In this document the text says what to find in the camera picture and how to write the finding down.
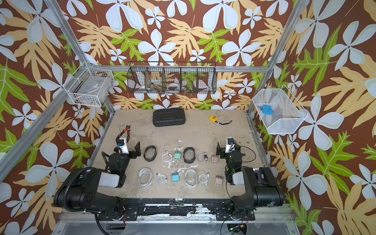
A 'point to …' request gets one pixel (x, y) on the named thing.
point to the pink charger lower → (219, 179)
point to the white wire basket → (88, 86)
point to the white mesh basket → (280, 111)
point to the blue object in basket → (267, 109)
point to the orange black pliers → (128, 129)
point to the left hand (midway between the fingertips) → (131, 141)
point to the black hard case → (172, 116)
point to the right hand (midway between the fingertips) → (225, 142)
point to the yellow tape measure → (214, 118)
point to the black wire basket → (172, 77)
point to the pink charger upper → (214, 158)
